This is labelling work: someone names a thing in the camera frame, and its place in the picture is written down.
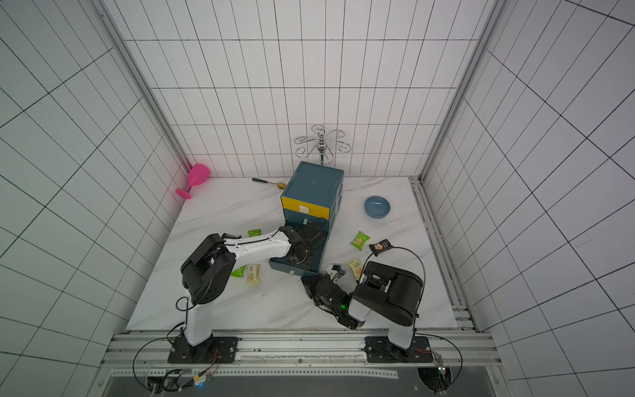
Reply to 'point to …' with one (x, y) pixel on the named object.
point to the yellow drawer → (298, 206)
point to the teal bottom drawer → (286, 265)
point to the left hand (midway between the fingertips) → (298, 265)
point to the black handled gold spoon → (281, 185)
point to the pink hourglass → (198, 175)
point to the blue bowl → (377, 207)
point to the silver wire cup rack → (322, 144)
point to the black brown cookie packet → (380, 246)
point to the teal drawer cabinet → (313, 192)
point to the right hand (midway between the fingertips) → (291, 282)
